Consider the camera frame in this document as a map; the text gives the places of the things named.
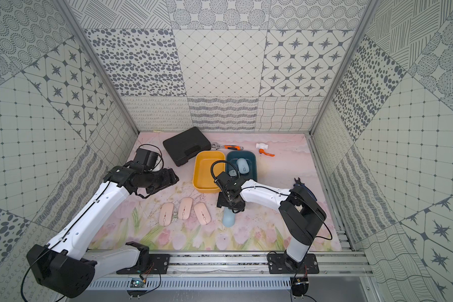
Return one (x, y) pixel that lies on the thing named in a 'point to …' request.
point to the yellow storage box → (203, 181)
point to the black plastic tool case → (187, 145)
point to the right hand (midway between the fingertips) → (228, 207)
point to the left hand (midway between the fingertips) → (177, 181)
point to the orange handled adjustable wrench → (226, 146)
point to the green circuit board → (136, 282)
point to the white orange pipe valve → (262, 146)
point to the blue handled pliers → (297, 182)
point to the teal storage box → (251, 157)
